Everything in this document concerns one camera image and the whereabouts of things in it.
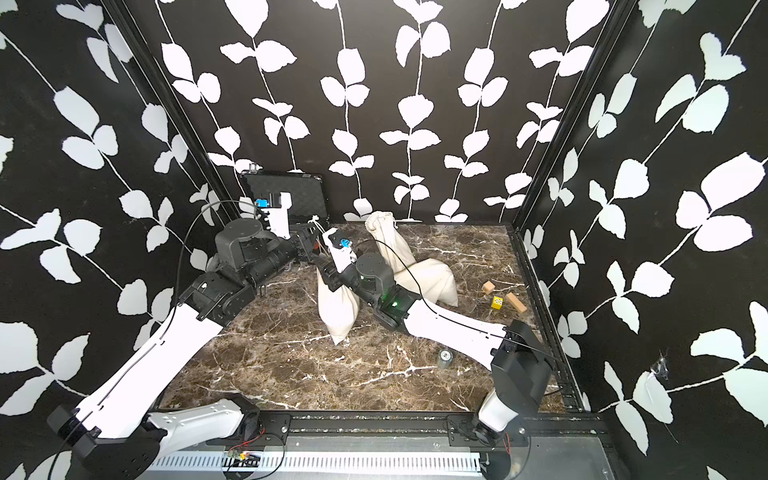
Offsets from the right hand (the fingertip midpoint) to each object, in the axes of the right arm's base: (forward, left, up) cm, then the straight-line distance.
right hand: (317, 246), depth 69 cm
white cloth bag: (-4, -2, -23) cm, 23 cm away
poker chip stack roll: (-16, -32, -28) cm, 46 cm away
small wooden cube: (+11, -50, -34) cm, 62 cm away
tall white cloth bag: (+14, -17, -16) cm, 28 cm away
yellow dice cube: (+4, -52, -32) cm, 61 cm away
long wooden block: (+5, -59, -35) cm, 69 cm away
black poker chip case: (+38, +14, -15) cm, 43 cm away
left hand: (+1, -2, +7) cm, 8 cm away
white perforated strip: (-39, -26, -35) cm, 58 cm away
